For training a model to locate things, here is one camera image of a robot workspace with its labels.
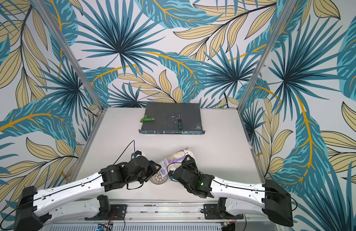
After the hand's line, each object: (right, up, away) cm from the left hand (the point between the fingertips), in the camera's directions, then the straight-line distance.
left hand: (159, 171), depth 73 cm
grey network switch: (0, +30, +38) cm, 49 cm away
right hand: (+13, +5, +3) cm, 14 cm away
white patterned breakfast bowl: (-2, -8, +11) cm, 14 cm away
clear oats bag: (+5, +3, +4) cm, 7 cm away
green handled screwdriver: (+11, +24, +31) cm, 40 cm away
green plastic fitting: (-14, +27, +33) cm, 46 cm away
